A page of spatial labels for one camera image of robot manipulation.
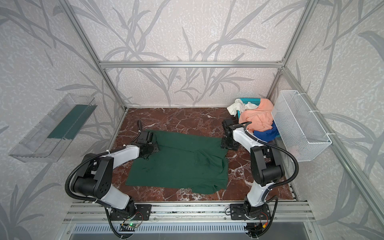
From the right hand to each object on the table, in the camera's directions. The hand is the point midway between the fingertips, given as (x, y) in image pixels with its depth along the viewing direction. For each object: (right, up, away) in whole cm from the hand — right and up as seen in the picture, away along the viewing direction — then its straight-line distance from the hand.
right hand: (227, 142), depth 94 cm
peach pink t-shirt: (+25, +16, +8) cm, 31 cm away
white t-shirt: (+11, +24, +14) cm, 30 cm away
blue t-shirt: (+25, +5, -4) cm, 26 cm away
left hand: (-45, 0, +2) cm, 45 cm away
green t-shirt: (-28, -11, -3) cm, 30 cm away
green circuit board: (-49, -36, -24) cm, 65 cm away
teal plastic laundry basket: (+25, +29, +21) cm, 44 cm away
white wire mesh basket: (+36, +5, -17) cm, 40 cm away
